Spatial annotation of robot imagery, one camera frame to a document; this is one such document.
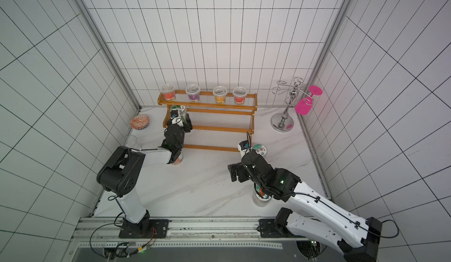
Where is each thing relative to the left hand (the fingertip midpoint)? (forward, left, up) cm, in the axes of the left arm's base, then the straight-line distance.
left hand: (182, 116), depth 94 cm
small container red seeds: (-1, +2, +18) cm, 18 cm away
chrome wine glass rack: (+8, -61, -14) cm, 63 cm away
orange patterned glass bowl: (+8, +32, -14) cm, 36 cm away
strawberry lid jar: (-40, -39, -9) cm, 57 cm away
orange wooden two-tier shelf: (-6, -19, -1) cm, 20 cm away
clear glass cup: (-7, +32, -15) cm, 36 cm away
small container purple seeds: (0, -9, +18) cm, 20 cm away
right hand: (-30, -27, +3) cm, 40 cm away
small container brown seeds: (-2, -22, +19) cm, 29 cm away
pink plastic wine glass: (+6, -68, +3) cm, 68 cm away
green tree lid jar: (-2, -2, +8) cm, 8 cm away
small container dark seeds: (-2, -31, +19) cm, 36 cm away
